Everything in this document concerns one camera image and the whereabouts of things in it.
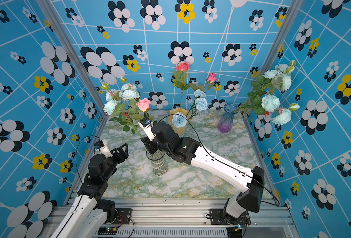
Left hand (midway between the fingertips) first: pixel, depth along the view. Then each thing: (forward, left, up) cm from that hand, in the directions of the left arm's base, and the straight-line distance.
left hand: (124, 144), depth 77 cm
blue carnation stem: (+4, -30, +15) cm, 33 cm away
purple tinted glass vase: (+27, -62, -16) cm, 70 cm away
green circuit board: (-35, +6, -23) cm, 42 cm away
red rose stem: (+37, -30, +14) cm, 50 cm away
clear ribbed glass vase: (-8, -18, -8) cm, 22 cm away
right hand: (-2, -15, +12) cm, 19 cm away
